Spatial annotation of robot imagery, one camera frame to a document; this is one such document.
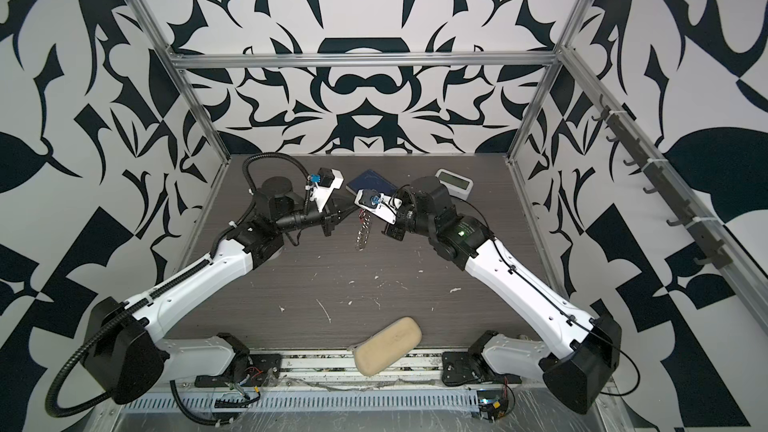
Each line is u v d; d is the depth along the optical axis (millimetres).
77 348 408
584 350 383
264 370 730
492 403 714
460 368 744
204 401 711
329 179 604
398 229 629
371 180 1110
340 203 648
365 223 684
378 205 566
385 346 746
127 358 393
